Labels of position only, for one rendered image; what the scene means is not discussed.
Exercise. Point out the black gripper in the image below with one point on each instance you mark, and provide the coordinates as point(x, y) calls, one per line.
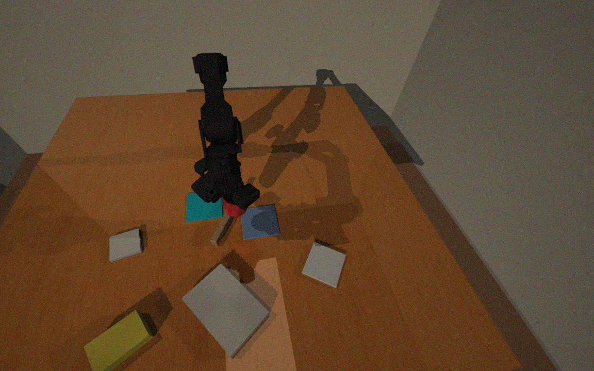
point(243, 198)

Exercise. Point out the brown flat bar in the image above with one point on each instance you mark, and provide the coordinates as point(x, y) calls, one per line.
point(218, 233)

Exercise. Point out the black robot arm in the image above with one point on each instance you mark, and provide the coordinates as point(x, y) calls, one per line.
point(221, 128)

